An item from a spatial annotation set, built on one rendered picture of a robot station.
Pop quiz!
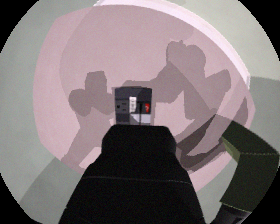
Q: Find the black power strip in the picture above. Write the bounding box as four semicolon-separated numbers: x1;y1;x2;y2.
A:
115;88;152;125

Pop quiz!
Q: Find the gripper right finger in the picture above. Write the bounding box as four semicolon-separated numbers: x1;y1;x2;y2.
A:
140;103;151;126

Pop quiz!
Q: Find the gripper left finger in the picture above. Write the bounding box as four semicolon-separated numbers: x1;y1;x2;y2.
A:
130;103;141;125

